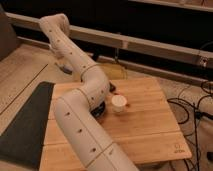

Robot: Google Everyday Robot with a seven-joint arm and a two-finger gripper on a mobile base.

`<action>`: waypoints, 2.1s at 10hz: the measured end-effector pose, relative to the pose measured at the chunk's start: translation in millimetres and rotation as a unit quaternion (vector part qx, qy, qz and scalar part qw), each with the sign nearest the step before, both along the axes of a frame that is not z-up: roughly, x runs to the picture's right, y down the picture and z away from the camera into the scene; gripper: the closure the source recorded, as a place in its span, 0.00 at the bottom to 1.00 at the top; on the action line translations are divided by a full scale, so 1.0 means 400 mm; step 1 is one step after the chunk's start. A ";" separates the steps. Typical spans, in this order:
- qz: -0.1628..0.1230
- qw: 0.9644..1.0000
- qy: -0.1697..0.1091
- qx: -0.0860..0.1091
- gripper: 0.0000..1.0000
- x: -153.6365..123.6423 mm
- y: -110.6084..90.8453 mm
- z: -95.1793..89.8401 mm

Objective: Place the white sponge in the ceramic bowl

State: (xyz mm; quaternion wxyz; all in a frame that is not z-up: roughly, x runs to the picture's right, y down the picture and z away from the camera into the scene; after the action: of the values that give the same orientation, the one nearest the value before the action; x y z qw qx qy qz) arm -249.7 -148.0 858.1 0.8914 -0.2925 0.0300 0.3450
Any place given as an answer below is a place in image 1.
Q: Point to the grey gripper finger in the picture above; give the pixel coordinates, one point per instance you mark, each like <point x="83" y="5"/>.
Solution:
<point x="64" y="69"/>

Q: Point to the dark grey floor mat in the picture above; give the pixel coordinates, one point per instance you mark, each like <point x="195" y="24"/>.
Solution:
<point x="23" y="139"/>

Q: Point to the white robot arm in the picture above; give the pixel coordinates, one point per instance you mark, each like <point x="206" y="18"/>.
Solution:
<point x="94" y="147"/>

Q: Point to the white paper cup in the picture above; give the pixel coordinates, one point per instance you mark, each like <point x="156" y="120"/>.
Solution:
<point x="118" y="102"/>

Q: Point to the small dark object on table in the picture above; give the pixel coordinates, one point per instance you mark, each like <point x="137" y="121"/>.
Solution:
<point x="112" y="87"/>

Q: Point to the wooden table board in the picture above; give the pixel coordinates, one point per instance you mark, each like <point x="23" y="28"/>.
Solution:
<point x="146" y="130"/>

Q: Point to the dark ceramic bowl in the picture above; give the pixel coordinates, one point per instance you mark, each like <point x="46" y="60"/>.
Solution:
<point x="97" y="112"/>

